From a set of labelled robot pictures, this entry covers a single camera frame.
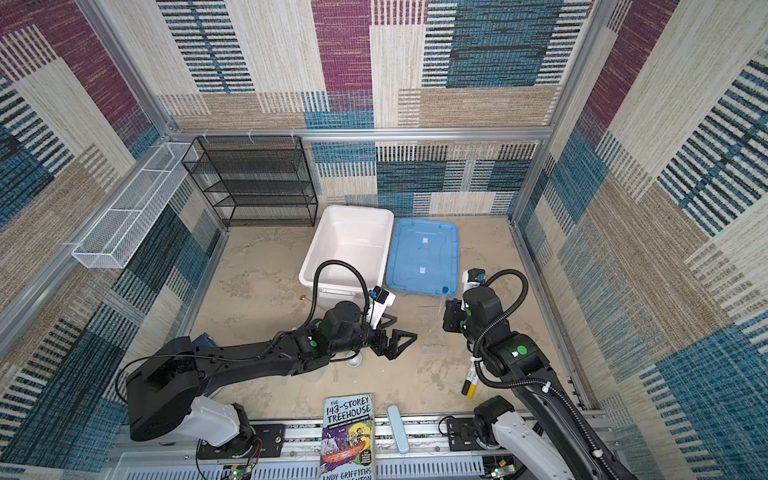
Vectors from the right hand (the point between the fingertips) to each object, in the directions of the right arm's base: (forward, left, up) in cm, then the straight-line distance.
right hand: (450, 309), depth 75 cm
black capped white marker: (-12, -5, -18) cm, 23 cm away
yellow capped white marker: (-13, -7, -18) cm, 24 cm away
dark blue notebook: (+2, +70, -18) cm, 72 cm away
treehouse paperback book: (-25, +26, -16) cm, 39 cm away
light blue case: (-23, +14, -16) cm, 31 cm away
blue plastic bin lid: (+31, +2, -19) cm, 37 cm away
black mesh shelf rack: (+55, +62, -2) cm, 83 cm away
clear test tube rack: (+6, +3, -17) cm, 19 cm away
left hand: (-4, +11, -2) cm, 11 cm away
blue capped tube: (+8, 0, -4) cm, 9 cm away
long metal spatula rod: (+16, +43, -18) cm, 49 cm away
